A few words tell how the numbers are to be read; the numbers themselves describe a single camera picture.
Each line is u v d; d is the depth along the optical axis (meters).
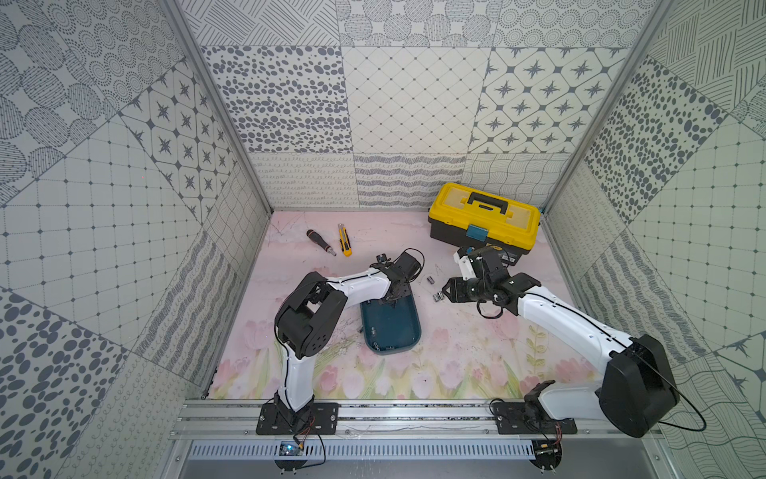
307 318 0.52
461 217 0.98
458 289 0.75
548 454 0.73
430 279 1.01
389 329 0.90
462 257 0.78
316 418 0.73
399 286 0.72
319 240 1.10
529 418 0.65
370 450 0.70
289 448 0.72
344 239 1.10
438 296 0.95
